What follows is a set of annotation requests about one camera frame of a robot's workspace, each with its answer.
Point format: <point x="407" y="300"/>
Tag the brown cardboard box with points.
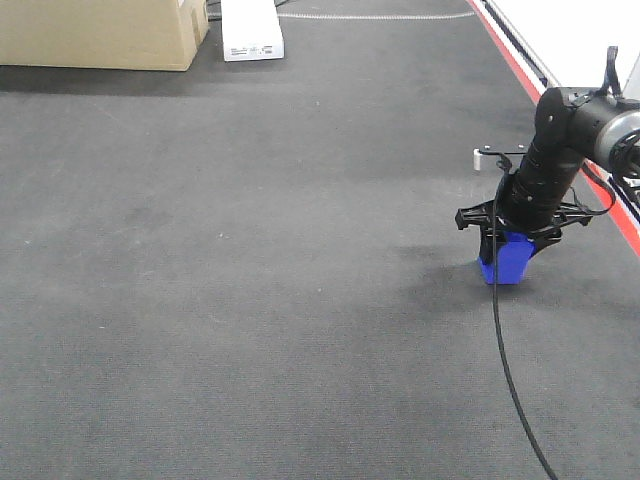
<point x="100" y="35"/>

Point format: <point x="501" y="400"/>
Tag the long white carton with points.
<point x="252" y="35"/>

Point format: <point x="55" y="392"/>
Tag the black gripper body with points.
<point x="475" y="216"/>

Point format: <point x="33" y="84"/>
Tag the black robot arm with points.
<point x="550" y="165"/>

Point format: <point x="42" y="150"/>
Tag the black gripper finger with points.
<point x="544" y="244"/>
<point x="487" y="247"/>

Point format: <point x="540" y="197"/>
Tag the blue plastic box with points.
<point x="512" y="265"/>

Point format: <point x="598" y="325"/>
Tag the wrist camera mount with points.
<point x="477" y="160"/>

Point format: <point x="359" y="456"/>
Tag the conveyor with dark grey belt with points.
<point x="250" y="250"/>

